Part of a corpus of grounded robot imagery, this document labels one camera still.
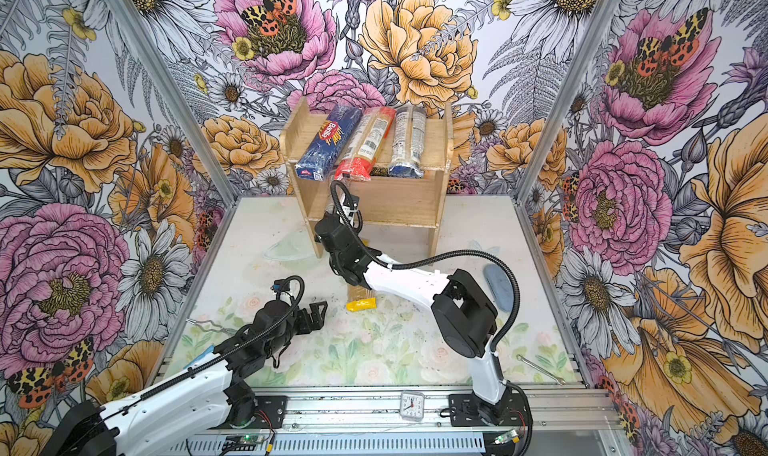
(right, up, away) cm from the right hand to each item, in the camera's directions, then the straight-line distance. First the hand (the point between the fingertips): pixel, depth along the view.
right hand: (329, 222), depth 84 cm
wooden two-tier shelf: (+18, +7, +8) cm, 21 cm away
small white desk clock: (+22, -45, -10) cm, 51 cm away
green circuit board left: (-18, -52, -13) cm, 56 cm away
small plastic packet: (-35, -37, -1) cm, 50 cm away
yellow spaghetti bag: (+8, -23, +7) cm, 25 cm away
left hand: (-5, -26, +1) cm, 26 cm away
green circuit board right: (+45, -51, -13) cm, 69 cm away
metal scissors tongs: (-31, -31, +3) cm, 44 cm away
